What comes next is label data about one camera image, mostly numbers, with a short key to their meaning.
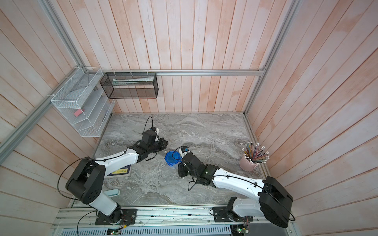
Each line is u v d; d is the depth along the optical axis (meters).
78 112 0.82
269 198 0.41
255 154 0.86
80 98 0.78
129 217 0.73
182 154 0.73
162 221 0.73
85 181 0.45
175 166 0.84
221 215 0.73
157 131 0.85
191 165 0.59
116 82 0.90
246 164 0.83
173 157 0.86
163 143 0.80
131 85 1.03
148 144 0.70
